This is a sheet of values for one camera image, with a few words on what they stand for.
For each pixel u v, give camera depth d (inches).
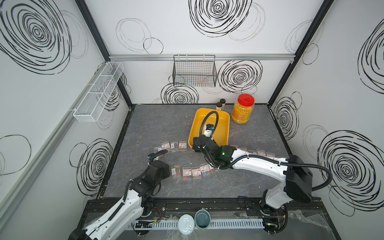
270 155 35.7
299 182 16.6
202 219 27.9
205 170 33.2
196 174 32.5
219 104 42.8
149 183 24.6
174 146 36.9
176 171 33.2
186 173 32.9
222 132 38.3
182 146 36.9
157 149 36.6
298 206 29.8
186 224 25.5
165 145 37.0
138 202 21.7
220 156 22.4
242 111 40.0
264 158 18.8
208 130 27.3
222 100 44.4
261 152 36.0
